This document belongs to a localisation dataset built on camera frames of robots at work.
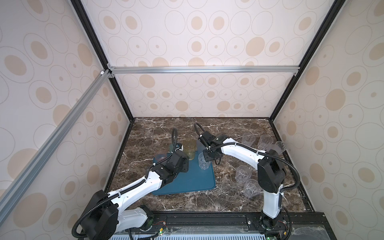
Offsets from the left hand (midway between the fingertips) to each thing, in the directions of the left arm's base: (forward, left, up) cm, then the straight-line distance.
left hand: (188, 158), depth 83 cm
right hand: (+5, -13, -6) cm, 15 cm away
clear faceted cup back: (+20, -41, -10) cm, 46 cm away
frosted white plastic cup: (+13, -55, -8) cm, 58 cm away
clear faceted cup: (+2, -9, -13) cm, 16 cm away
